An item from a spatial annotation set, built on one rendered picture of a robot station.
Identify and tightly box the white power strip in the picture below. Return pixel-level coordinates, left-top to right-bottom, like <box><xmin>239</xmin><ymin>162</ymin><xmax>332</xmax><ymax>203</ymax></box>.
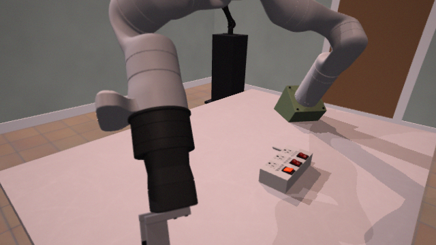
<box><xmin>259</xmin><ymin>145</ymin><xmax>313</xmax><ymax>194</ymax></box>

